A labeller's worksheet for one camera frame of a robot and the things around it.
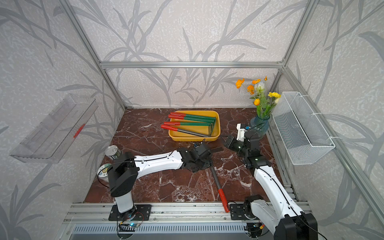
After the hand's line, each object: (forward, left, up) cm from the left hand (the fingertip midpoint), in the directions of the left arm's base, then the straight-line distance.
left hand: (211, 166), depth 82 cm
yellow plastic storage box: (+33, +10, -6) cm, 35 cm away
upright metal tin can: (+10, +60, -3) cm, 61 cm away
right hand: (+11, -6, +14) cm, 19 cm away
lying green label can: (-4, +58, 0) cm, 59 cm away
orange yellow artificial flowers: (+31, -32, +21) cm, 49 cm away
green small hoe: (+39, +24, +1) cm, 46 cm away
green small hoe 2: (+37, +11, -2) cm, 39 cm away
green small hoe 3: (+32, +13, -2) cm, 35 cm away
